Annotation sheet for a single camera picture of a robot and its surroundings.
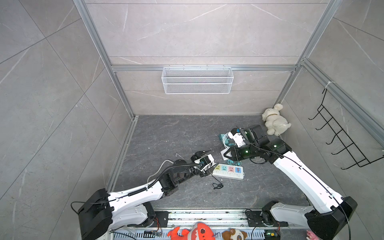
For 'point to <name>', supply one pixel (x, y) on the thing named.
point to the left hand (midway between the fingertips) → (213, 152)
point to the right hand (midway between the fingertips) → (226, 153)
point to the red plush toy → (199, 231)
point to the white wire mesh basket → (197, 80)
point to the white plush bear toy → (276, 124)
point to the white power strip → (232, 171)
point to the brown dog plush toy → (234, 234)
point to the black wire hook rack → (360, 158)
